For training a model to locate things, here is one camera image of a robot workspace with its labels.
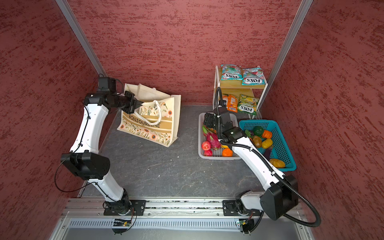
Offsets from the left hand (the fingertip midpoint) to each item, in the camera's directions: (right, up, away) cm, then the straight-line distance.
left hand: (145, 103), depth 77 cm
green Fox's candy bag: (+61, +2, +21) cm, 65 cm away
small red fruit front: (+34, -29, +12) cm, 46 cm away
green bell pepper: (+68, -16, +18) cm, 72 cm away
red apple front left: (+33, -24, +11) cm, 42 cm away
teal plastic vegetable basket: (+79, -27, +13) cm, 85 cm away
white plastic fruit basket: (+40, -31, +16) cm, 53 cm away
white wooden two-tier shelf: (+50, +11, +11) cm, 53 cm away
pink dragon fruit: (+37, -19, +14) cm, 44 cm away
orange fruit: (+46, -29, +12) cm, 56 cm away
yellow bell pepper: (+73, -24, +17) cm, 79 cm away
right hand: (+34, -8, +2) cm, 35 cm away
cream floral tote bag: (+6, -9, -1) cm, 11 cm away
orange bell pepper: (+74, -18, +20) cm, 79 cm away
